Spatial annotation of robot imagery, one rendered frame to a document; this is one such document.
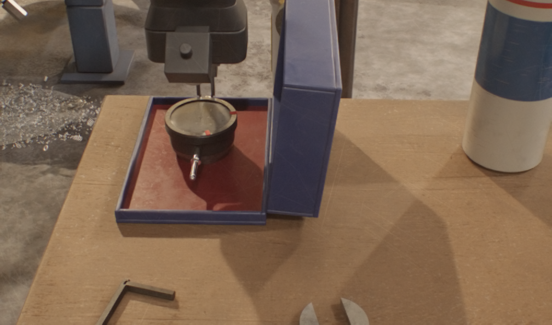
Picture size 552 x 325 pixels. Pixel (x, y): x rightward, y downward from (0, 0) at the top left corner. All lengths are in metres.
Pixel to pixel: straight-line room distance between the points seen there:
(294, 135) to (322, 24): 0.10
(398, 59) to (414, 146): 1.12
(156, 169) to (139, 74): 1.10
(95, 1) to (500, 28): 1.17
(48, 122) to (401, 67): 0.77
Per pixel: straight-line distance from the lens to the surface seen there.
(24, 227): 1.33
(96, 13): 1.63
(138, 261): 0.53
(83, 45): 1.68
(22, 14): 1.44
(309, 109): 0.49
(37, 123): 1.57
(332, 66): 0.51
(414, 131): 0.66
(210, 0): 0.55
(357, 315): 0.48
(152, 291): 0.50
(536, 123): 0.60
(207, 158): 0.60
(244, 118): 0.66
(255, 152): 0.61
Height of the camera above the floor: 0.83
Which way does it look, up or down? 36 degrees down
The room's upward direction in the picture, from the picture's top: straight up
